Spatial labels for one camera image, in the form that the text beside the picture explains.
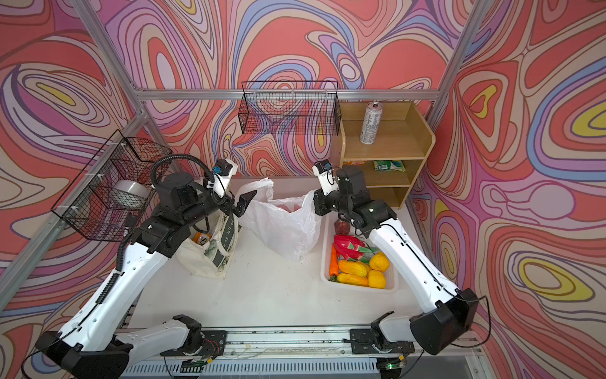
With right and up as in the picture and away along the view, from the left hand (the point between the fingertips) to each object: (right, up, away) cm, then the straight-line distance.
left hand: (244, 180), depth 66 cm
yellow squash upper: (+35, -30, +17) cm, 49 cm away
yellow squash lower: (+34, -34, +16) cm, 50 cm away
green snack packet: (+53, +9, +33) cm, 63 cm away
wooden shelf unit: (+56, +18, +24) cm, 63 cm away
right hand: (+20, -5, +8) cm, 22 cm away
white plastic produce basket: (+26, -19, +22) cm, 39 cm away
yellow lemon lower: (+42, -33, +13) cm, 55 cm away
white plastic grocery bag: (+13, -14, +9) cm, 21 cm away
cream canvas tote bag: (-14, -23, +9) cm, 28 cm away
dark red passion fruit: (+32, -17, +27) cm, 45 cm away
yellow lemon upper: (+44, -27, +16) cm, 54 cm away
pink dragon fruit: (+34, -23, +18) cm, 45 cm away
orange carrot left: (+28, -30, +21) cm, 46 cm away
